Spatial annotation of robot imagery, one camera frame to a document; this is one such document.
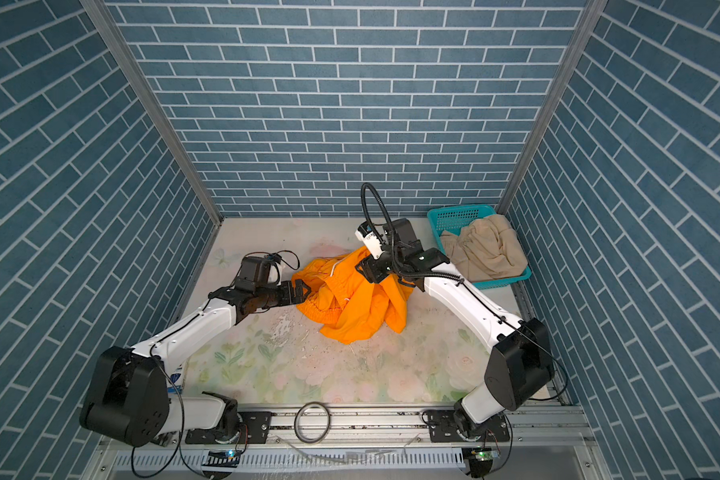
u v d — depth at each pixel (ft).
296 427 2.41
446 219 3.67
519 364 1.40
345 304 2.86
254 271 2.23
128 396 1.35
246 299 2.08
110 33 2.38
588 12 2.31
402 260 2.02
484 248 3.43
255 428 2.45
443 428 2.41
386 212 1.93
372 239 2.34
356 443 2.38
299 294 2.59
